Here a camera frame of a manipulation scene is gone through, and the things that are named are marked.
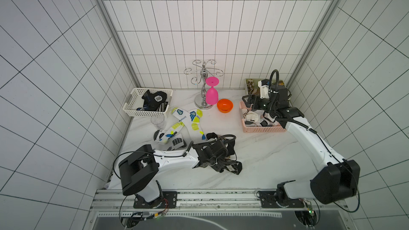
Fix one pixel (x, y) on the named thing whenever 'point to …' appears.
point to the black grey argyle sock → (235, 167)
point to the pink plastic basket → (258, 129)
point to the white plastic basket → (135, 100)
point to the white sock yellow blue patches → (194, 116)
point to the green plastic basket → (256, 85)
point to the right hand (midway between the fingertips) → (249, 95)
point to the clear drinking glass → (158, 121)
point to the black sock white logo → (152, 101)
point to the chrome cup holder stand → (202, 69)
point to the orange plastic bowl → (225, 106)
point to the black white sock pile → (231, 146)
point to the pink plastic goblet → (212, 95)
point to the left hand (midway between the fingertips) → (214, 163)
